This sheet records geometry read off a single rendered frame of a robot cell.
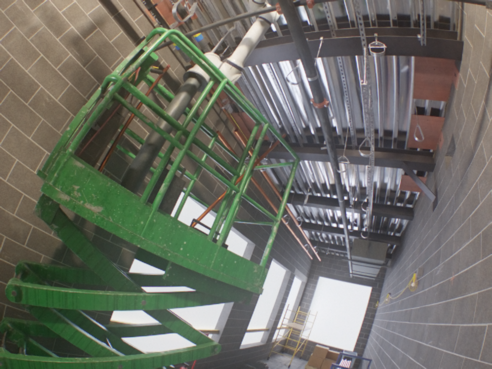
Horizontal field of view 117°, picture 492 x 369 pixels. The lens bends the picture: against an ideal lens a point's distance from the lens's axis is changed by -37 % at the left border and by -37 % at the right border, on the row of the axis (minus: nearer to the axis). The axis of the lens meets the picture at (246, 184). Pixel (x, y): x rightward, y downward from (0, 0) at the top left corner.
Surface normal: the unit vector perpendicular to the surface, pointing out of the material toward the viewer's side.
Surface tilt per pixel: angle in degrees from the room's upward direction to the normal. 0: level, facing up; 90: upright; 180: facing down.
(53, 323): 90
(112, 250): 90
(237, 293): 90
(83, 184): 90
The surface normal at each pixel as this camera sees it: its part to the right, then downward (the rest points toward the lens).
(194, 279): 0.70, -0.04
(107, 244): 0.85, 0.10
